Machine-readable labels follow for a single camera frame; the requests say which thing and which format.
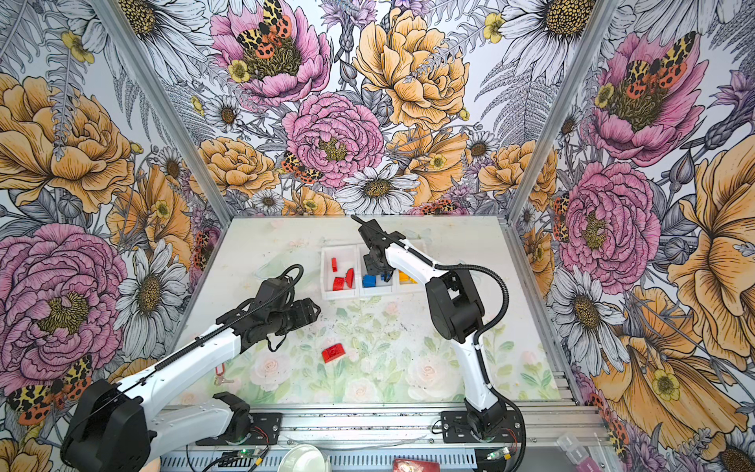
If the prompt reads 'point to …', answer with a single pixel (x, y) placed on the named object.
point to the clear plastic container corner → (572, 447)
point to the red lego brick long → (350, 276)
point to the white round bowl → (304, 458)
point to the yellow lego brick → (404, 278)
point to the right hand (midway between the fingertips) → (380, 271)
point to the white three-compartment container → (344, 275)
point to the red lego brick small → (334, 265)
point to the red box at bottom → (414, 465)
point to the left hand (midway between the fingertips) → (309, 322)
